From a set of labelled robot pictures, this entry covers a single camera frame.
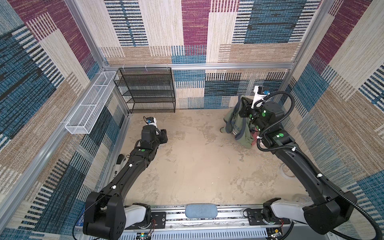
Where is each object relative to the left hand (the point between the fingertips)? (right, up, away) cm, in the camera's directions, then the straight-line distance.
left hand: (162, 128), depth 84 cm
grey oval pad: (+21, -39, -11) cm, 46 cm away
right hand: (+40, +13, -14) cm, 44 cm away
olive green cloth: (+44, -1, +1) cm, 44 cm away
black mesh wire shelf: (-17, +28, +26) cm, 42 cm away
